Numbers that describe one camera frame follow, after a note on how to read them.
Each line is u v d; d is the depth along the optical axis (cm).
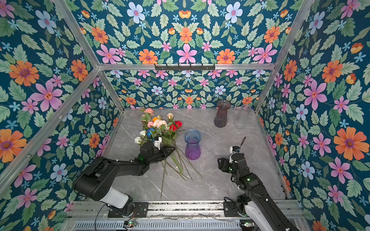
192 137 77
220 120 102
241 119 105
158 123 101
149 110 111
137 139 98
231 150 75
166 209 75
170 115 111
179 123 108
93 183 45
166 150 90
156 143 84
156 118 108
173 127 99
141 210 74
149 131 99
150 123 105
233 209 74
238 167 61
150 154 73
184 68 93
